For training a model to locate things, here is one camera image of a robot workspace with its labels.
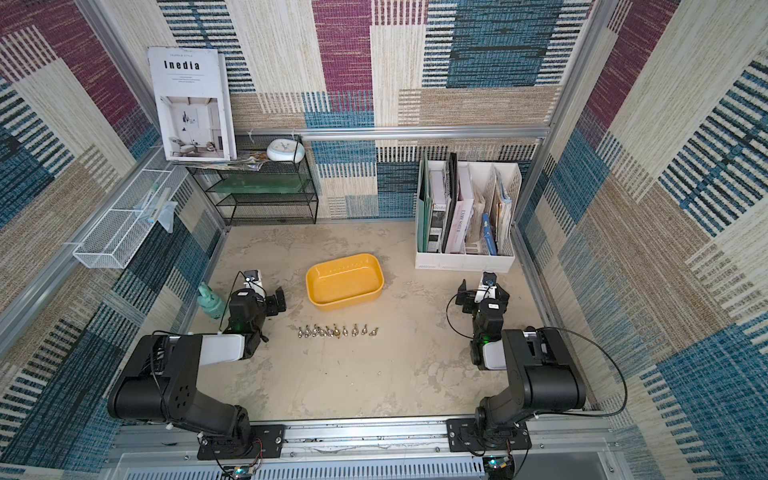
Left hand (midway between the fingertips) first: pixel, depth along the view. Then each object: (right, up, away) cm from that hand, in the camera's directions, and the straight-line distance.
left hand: (264, 288), depth 94 cm
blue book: (+70, +17, 0) cm, 72 cm away
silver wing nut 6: (+29, -13, -3) cm, 31 cm away
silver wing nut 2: (+14, -13, -3) cm, 19 cm away
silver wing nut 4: (+18, -13, -3) cm, 22 cm away
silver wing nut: (+12, -13, -3) cm, 18 cm away
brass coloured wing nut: (+23, -13, -3) cm, 26 cm away
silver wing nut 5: (+21, -13, -3) cm, 24 cm away
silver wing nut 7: (+31, -12, -3) cm, 34 cm away
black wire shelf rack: (+5, +29, -1) cm, 30 cm away
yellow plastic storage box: (+24, +1, +9) cm, 26 cm away
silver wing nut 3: (+17, -12, -3) cm, 21 cm away
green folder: (+52, +28, +22) cm, 63 cm away
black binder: (+56, +27, -10) cm, 63 cm away
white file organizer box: (+63, +23, 0) cm, 67 cm away
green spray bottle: (-14, -3, -5) cm, 15 cm away
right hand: (+67, +3, -4) cm, 67 cm away
